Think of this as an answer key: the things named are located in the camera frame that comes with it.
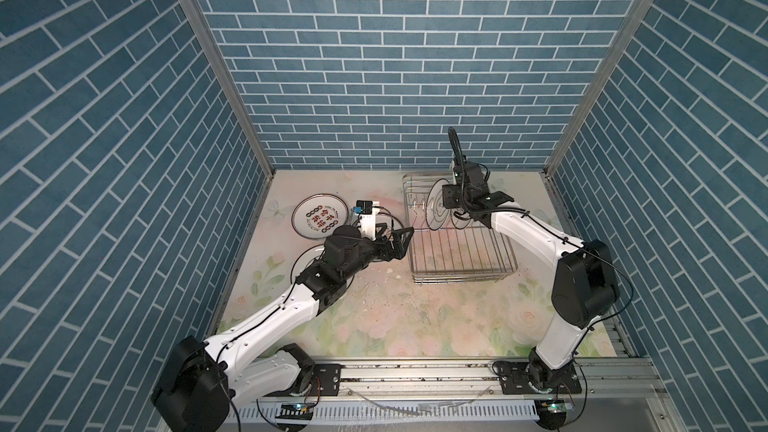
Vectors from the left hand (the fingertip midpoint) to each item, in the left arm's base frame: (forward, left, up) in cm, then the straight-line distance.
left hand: (402, 229), depth 74 cm
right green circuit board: (-35, -37, -24) cm, 57 cm away
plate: (+18, -12, -18) cm, 29 cm away
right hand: (+20, -15, -5) cm, 26 cm away
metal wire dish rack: (+5, -17, -23) cm, 29 cm away
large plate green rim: (+22, +29, -23) cm, 43 cm away
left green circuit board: (-35, +26, -28) cm, 52 cm away
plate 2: (+2, -15, +1) cm, 15 cm away
